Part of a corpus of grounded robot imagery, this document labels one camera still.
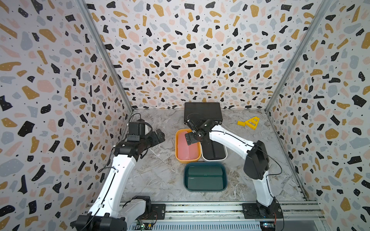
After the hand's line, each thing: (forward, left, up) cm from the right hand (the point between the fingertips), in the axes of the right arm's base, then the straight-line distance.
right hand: (194, 138), depth 88 cm
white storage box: (-10, -13, -9) cm, 19 cm away
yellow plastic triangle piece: (+25, -45, -13) cm, 53 cm away
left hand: (-7, +19, +11) cm, 23 cm away
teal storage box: (-19, -18, -11) cm, 28 cm away
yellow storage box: (-10, +5, -12) cm, 16 cm away
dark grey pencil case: (-2, -11, -9) cm, 14 cm away
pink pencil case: (-6, +5, -7) cm, 11 cm away
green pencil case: (-24, -6, -9) cm, 26 cm away
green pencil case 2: (-17, -7, -9) cm, 20 cm away
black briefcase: (+32, -1, -10) cm, 34 cm away
